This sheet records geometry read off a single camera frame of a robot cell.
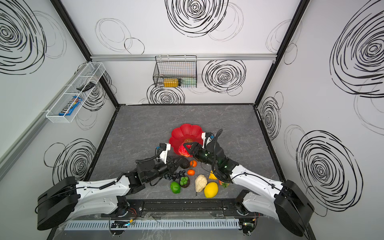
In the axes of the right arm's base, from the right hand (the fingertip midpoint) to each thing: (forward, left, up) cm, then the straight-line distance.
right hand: (184, 147), depth 74 cm
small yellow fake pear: (-9, -15, -16) cm, 24 cm away
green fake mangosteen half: (-12, 0, -14) cm, 19 cm away
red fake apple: (-2, 0, 0) cm, 2 cm away
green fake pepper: (-15, +5, -16) cm, 23 cm away
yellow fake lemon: (-16, -14, -16) cm, 26 cm away
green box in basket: (+36, -1, +13) cm, 38 cm away
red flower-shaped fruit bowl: (+21, +1, -19) cm, 28 cm away
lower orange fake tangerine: (-7, -3, -17) cm, 19 cm away
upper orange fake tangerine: (-1, -5, -17) cm, 18 cm away
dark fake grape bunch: (-8, +6, -18) cm, 20 cm away
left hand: (-5, -1, -3) cm, 6 cm away
